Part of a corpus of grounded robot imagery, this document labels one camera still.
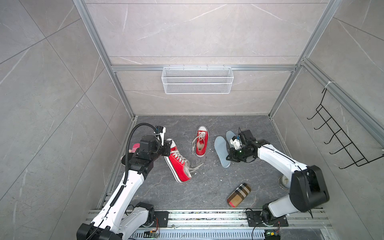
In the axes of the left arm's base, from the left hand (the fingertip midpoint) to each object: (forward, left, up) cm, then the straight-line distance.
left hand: (170, 139), depth 78 cm
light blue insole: (+5, -29, -16) cm, 34 cm away
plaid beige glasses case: (-24, -36, -20) cm, 47 cm away
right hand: (-5, -33, -14) cm, 36 cm away
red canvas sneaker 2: (+10, -16, -21) cm, 28 cm away
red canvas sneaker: (-13, -5, -8) cm, 16 cm away
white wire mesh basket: (+44, -16, +7) cm, 47 cm away
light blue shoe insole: (+18, -39, -23) cm, 49 cm away
